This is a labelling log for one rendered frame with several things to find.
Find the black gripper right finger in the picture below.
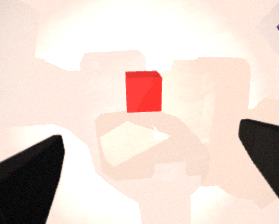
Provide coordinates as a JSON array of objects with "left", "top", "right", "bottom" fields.
[{"left": 238, "top": 119, "right": 279, "bottom": 198}]

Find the red block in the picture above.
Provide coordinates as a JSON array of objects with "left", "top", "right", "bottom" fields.
[{"left": 125, "top": 71, "right": 162, "bottom": 113}]

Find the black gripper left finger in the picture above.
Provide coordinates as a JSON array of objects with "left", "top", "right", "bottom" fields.
[{"left": 0, "top": 134, "right": 65, "bottom": 224}]

